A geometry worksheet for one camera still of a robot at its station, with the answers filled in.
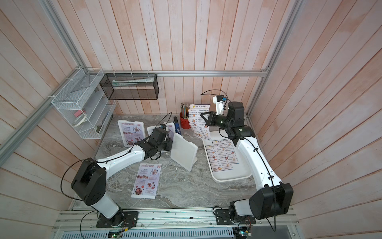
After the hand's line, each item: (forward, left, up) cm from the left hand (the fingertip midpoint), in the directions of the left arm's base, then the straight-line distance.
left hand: (170, 143), depth 90 cm
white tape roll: (+6, +50, +15) cm, 52 cm away
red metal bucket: (+19, -9, -2) cm, 21 cm away
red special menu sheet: (-19, +13, -12) cm, 26 cm away
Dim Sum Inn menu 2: (-1, -34, -11) cm, 36 cm away
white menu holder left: (+7, +25, +2) cm, 26 cm away
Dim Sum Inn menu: (0, -16, +18) cm, 24 cm away
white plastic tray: (-12, -44, -12) cm, 47 cm away
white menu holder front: (-10, -9, +6) cm, 14 cm away
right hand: (+3, -17, +23) cm, 29 cm away
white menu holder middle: (+5, +11, +9) cm, 15 cm away
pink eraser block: (+9, +50, +17) cm, 54 cm away
